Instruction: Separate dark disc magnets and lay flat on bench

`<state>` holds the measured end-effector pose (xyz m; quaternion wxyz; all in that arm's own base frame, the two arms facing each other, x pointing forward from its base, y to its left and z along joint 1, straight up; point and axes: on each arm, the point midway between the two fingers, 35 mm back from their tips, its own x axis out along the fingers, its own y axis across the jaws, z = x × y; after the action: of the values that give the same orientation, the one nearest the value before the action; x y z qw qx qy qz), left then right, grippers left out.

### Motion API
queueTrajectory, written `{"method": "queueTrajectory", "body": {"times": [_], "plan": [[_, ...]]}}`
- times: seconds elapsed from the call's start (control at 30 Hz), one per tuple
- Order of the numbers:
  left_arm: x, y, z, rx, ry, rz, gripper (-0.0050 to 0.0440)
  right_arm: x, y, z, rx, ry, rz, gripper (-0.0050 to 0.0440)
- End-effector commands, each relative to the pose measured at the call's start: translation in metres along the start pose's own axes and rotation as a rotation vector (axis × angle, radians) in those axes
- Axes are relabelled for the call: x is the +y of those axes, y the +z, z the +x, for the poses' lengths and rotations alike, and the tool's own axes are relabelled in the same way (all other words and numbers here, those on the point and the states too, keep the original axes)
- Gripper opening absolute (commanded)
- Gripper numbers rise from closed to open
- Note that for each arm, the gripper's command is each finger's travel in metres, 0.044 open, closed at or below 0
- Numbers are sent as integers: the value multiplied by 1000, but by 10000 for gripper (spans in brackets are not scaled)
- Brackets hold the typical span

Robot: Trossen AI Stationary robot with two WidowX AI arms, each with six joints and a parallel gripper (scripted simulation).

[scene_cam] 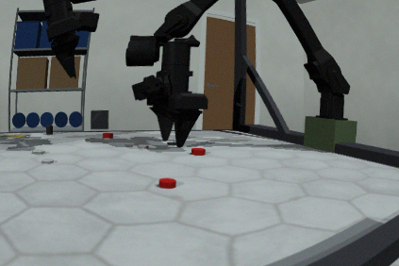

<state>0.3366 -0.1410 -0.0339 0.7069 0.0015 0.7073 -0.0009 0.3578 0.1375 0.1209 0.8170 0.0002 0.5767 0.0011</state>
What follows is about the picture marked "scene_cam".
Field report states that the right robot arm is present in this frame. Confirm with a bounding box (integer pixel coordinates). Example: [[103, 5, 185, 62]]
[[42, 0, 100, 32]]

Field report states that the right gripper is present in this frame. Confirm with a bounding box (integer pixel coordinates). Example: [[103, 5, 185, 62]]
[[45, 1, 81, 77]]

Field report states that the grey flat bar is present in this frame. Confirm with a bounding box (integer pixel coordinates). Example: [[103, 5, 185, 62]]
[[265, 218, 383, 266]]

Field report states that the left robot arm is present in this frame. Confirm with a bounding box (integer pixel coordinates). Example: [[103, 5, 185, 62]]
[[125, 0, 350, 121]]

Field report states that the yellow blister-pack card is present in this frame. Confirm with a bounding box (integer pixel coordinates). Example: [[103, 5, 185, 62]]
[[0, 129, 32, 139]]

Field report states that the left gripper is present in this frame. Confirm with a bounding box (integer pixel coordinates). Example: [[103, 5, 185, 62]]
[[147, 65, 208, 147]]

